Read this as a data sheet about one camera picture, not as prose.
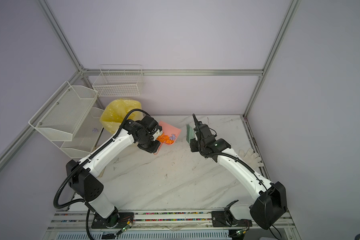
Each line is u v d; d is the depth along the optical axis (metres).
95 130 0.93
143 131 0.58
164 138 0.83
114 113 0.93
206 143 0.58
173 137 0.83
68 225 0.73
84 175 0.42
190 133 0.86
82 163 0.44
